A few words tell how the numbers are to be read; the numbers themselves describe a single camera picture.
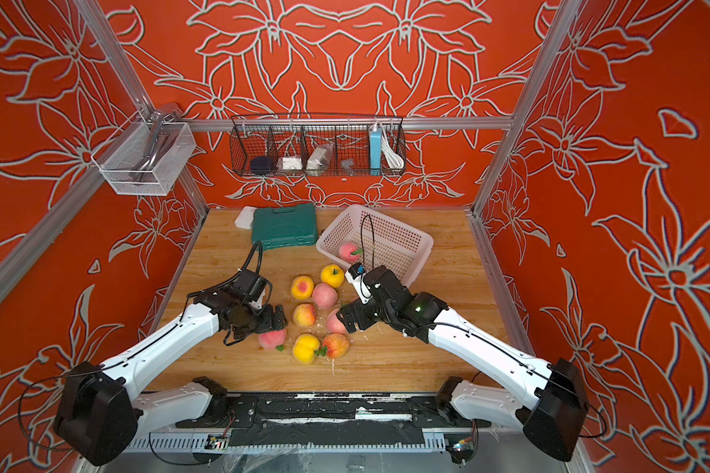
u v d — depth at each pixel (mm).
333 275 924
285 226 1142
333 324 821
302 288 898
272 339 801
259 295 684
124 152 787
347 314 656
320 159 922
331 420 728
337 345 791
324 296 881
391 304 551
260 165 987
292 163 869
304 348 778
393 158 898
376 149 852
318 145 991
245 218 1146
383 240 1079
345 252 982
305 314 853
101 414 393
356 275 657
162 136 743
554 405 380
